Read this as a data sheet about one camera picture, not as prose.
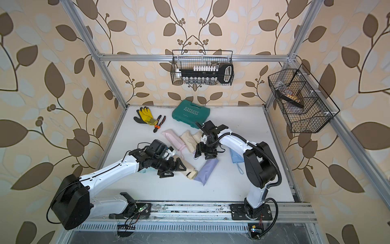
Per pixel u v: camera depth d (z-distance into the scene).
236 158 0.91
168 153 0.75
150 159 0.61
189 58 0.91
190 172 0.84
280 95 0.74
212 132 0.67
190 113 1.12
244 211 0.66
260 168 0.47
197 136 0.99
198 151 0.78
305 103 0.74
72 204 0.40
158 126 1.08
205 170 0.84
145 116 1.12
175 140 0.97
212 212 0.75
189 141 0.96
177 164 0.72
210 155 0.79
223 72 0.84
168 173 0.71
